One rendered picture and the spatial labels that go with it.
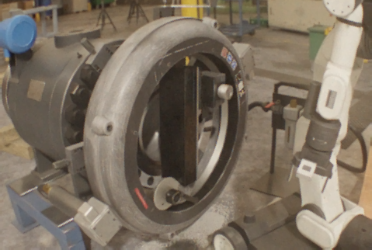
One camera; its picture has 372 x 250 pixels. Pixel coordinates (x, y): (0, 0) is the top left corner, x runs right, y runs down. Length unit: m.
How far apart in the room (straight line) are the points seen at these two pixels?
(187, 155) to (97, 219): 0.37
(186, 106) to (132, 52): 0.25
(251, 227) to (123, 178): 0.60
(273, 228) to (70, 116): 0.88
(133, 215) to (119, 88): 0.38
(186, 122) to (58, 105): 0.46
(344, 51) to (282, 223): 0.85
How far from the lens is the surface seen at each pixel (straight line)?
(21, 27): 1.58
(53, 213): 1.55
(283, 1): 7.79
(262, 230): 1.47
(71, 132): 1.32
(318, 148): 0.96
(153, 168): 1.33
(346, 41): 0.88
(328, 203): 1.35
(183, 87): 1.14
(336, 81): 0.88
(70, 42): 1.53
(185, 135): 1.18
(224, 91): 1.16
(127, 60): 1.04
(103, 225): 1.11
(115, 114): 0.99
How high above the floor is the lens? 1.10
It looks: 20 degrees down
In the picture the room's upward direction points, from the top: 2 degrees counter-clockwise
